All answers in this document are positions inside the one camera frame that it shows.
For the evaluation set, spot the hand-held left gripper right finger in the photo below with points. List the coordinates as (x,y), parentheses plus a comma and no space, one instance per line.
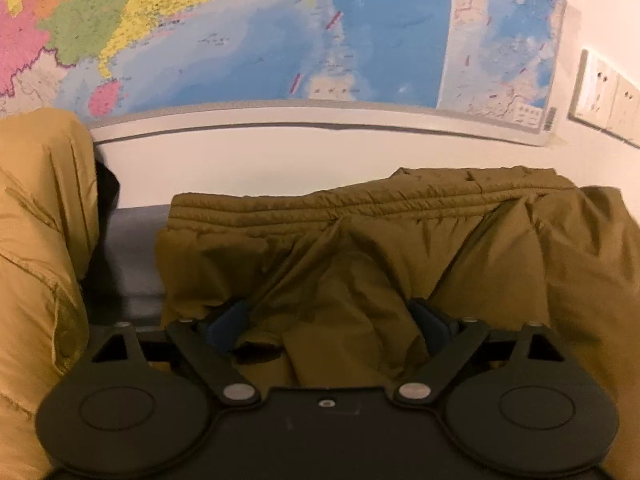
(432,326)

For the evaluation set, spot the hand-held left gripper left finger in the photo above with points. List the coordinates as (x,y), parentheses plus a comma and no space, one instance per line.
(227,327)

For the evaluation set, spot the olive brown padded coat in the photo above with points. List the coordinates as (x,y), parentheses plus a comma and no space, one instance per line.
(380,260)

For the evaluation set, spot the black cloth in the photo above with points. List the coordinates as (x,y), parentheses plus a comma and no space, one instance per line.
(106,185)

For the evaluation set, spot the tan padded jacket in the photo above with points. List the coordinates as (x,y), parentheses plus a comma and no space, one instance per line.
(35,260)

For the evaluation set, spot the white wall socket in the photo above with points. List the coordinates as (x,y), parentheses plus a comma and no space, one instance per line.
(627,110)
(597,87)

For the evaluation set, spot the colourful wall map poster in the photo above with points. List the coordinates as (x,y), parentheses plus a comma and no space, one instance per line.
(280,30)

